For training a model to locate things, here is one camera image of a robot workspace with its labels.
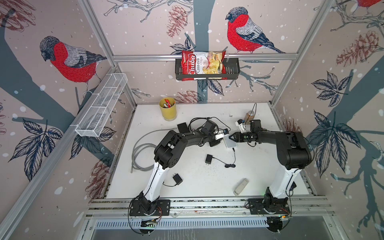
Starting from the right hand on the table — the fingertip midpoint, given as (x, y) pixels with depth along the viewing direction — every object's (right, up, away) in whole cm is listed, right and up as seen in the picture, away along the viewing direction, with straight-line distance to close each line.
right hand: (229, 139), depth 99 cm
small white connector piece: (+5, +16, +15) cm, 23 cm away
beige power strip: (+1, -22, -20) cm, 30 cm away
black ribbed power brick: (-32, +7, +5) cm, 33 cm away
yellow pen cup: (-43, +22, +5) cm, 48 cm away
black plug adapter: (-15, -11, -10) cm, 21 cm away
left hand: (-6, +1, -1) cm, 6 cm away
